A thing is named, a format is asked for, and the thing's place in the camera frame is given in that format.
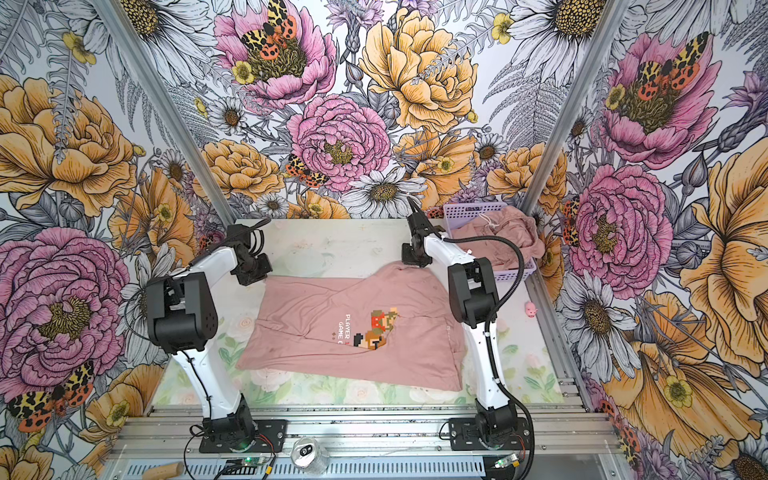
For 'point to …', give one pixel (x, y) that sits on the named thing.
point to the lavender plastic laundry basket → (456, 212)
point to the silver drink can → (310, 455)
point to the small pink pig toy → (531, 310)
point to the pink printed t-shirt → (390, 324)
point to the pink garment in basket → (507, 222)
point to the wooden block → (163, 472)
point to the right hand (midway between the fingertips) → (410, 265)
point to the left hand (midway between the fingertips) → (266, 280)
